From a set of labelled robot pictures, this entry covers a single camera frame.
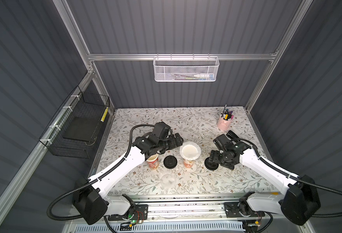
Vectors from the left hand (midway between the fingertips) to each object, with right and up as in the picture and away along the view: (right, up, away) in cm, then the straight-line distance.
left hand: (180, 144), depth 75 cm
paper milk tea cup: (-14, -9, +1) cm, 17 cm away
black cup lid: (-6, -14, +16) cm, 22 cm away
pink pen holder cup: (+32, +10, +27) cm, 43 cm away
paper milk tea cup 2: (+5, -12, +6) cm, 14 cm away
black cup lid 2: (+19, -16, +14) cm, 29 cm away
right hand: (+22, -11, +8) cm, 26 cm away
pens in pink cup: (+33, +17, +24) cm, 45 cm away
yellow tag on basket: (-43, +16, +8) cm, 47 cm away
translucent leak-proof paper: (+6, -4, +3) cm, 7 cm away
